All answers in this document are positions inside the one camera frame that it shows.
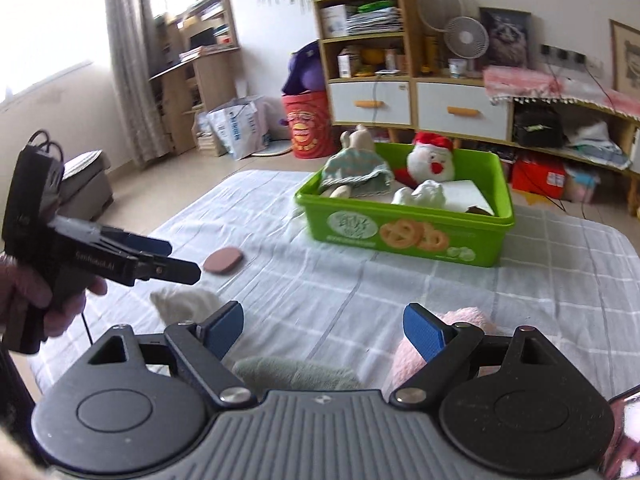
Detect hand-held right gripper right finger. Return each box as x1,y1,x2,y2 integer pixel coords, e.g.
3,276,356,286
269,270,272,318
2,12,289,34
390,303,563,407

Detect grey green towel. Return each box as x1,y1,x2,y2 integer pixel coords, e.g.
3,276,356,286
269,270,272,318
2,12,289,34
231,355,362,392

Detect low wooden drawer cabinet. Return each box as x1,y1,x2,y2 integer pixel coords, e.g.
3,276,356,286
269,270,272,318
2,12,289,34
412,77,640,216

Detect white sponge block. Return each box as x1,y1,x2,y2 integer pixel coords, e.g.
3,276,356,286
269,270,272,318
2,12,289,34
442,180,498,217

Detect pink plastic storage box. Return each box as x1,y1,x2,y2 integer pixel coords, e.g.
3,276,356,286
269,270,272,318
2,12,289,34
565,167,601,203

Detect cream soft cloth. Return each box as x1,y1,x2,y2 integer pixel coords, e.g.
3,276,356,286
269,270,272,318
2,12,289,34
150,287,223,328

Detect purple plush toy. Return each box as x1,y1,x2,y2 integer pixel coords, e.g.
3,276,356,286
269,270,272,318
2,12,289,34
282,40,326,95

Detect tall wooden shelf unit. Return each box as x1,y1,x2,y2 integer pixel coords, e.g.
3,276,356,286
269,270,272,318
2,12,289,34
312,0,417,131

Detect pile of folded cloths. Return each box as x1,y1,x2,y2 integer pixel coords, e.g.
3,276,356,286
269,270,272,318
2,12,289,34
565,120,631,168

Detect red printed bucket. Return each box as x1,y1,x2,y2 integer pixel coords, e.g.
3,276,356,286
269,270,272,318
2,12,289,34
281,90,331,160

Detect cream doll with teal dress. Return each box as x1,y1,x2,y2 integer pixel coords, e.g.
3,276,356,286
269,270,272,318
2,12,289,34
319,124,394,200

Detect white desk fan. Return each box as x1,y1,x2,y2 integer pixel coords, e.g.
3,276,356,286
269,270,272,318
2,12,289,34
444,16,490,79

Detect white cloth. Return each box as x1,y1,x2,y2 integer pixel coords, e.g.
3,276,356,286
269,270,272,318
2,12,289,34
391,180,447,208

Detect pink fringed cloth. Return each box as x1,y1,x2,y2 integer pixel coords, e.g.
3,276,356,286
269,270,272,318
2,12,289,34
482,65,640,122

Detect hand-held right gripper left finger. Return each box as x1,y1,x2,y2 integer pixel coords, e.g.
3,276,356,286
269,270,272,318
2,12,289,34
87,301,257,409

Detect stack of papers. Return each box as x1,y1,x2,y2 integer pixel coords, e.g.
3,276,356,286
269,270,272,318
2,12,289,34
346,5,403,36

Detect framed cartoon drawing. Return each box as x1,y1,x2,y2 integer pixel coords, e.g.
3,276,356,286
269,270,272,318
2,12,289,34
609,19,640,93

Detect mauve oval pad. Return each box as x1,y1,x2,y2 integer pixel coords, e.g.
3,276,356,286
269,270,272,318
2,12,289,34
202,246,245,275

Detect cat picture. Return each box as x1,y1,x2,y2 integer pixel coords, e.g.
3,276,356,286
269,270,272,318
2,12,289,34
479,7,532,68

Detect white carton box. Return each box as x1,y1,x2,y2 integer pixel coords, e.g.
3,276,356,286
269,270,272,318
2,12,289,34
320,5,351,37

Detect wall power sockets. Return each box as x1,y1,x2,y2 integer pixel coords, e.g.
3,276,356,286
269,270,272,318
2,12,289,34
541,44,603,68

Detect yellow toy vehicle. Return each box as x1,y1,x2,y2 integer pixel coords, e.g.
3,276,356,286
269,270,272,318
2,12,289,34
422,35,441,74

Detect grey checked blanket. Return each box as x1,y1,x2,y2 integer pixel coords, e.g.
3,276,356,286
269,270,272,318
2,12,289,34
30,170,640,411

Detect santa plush toy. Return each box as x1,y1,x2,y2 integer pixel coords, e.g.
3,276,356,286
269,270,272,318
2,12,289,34
395,131,457,188

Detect black bag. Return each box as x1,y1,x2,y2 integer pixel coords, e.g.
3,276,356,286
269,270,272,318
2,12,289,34
512,105,563,148

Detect black power cable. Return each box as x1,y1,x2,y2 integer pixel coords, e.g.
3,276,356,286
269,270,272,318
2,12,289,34
542,60,640,216

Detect person's left hand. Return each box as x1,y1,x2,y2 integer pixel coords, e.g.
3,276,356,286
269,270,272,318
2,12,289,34
0,254,109,342

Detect pink plush toy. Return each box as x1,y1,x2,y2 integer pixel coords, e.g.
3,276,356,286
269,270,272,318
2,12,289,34
390,307,501,398

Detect white shopping bag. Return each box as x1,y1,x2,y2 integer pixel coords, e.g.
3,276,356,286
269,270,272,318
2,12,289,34
206,95,268,161

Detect grey curtain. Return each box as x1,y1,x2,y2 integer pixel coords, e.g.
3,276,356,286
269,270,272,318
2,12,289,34
105,0,171,166

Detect red storage box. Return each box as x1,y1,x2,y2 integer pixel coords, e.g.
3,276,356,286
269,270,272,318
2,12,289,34
510,157,566,196

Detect green plastic storage box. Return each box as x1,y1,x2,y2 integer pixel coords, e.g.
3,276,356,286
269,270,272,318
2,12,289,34
294,142,516,268

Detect wooden desk with shelves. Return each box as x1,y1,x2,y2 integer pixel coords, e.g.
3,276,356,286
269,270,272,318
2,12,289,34
150,0,246,156

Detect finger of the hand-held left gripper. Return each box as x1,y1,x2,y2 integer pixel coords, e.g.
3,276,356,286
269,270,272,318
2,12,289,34
99,226,174,258
135,255,203,287

